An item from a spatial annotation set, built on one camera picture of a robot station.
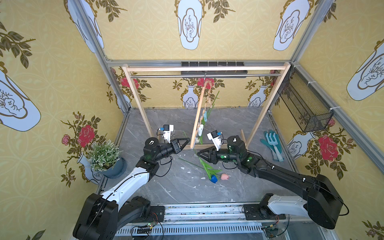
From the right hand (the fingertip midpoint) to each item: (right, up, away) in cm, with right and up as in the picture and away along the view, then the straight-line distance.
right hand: (199, 157), depth 73 cm
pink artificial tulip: (+14, -14, +11) cm, 23 cm away
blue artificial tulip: (+7, -12, +14) cm, 20 cm away
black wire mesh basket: (+62, +25, +12) cm, 67 cm away
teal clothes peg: (+3, +20, +2) cm, 20 cm away
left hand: (-4, +7, +2) cm, 9 cm away
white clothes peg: (+1, +14, -1) cm, 14 cm away
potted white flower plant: (-48, -1, +3) cm, 48 cm away
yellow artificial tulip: (+2, +17, +6) cm, 18 cm away
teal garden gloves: (+48, +1, +25) cm, 54 cm away
